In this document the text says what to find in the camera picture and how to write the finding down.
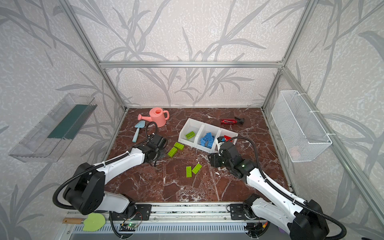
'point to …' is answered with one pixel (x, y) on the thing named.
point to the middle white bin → (207, 128)
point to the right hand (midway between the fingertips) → (212, 151)
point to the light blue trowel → (140, 124)
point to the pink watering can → (157, 115)
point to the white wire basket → (303, 135)
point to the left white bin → (191, 125)
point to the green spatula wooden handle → (94, 222)
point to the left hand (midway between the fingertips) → (163, 149)
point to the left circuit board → (130, 227)
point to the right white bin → (222, 132)
